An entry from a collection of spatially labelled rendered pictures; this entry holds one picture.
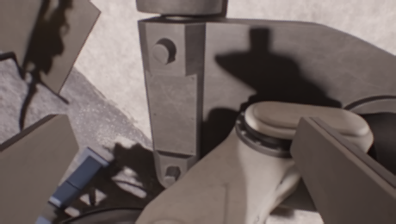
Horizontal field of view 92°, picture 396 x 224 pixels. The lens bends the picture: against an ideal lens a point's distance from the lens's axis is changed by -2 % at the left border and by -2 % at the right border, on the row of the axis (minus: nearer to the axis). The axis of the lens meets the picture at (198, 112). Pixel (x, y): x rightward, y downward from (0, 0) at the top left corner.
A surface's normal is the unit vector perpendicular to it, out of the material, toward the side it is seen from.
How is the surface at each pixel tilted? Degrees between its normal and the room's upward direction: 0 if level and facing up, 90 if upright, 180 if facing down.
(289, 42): 0
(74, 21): 0
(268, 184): 90
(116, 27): 0
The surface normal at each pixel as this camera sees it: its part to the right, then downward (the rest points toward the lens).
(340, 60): -0.19, 0.50
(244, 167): 0.02, -0.86
